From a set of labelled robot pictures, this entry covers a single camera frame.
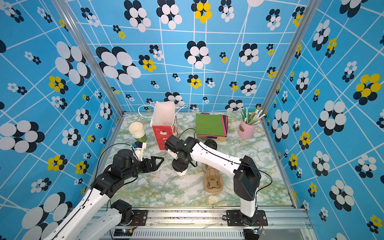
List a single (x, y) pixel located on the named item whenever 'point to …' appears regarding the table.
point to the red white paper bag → (164, 122)
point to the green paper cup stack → (137, 131)
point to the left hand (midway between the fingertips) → (159, 159)
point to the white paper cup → (181, 174)
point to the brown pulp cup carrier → (213, 180)
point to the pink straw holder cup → (245, 131)
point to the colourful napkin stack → (212, 126)
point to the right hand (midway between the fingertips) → (182, 162)
